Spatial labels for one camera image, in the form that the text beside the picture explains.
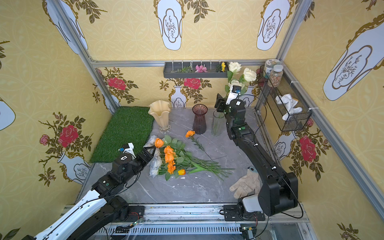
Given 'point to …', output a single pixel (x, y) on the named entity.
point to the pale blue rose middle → (157, 160)
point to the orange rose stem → (188, 161)
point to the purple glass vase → (199, 123)
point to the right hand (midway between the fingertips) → (229, 93)
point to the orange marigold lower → (171, 167)
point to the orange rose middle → (169, 152)
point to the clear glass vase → (214, 122)
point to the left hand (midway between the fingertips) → (148, 150)
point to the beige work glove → (248, 185)
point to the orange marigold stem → (189, 134)
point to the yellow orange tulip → (181, 172)
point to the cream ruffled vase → (160, 109)
